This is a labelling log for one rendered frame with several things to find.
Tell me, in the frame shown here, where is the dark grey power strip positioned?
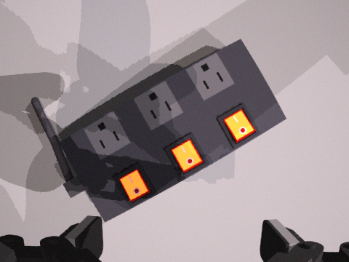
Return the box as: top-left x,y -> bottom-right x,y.
31,39 -> 286,222

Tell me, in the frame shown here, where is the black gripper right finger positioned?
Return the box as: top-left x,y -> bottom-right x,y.
260,219 -> 349,262

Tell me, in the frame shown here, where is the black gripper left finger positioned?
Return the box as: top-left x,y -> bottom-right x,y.
0,215 -> 103,262

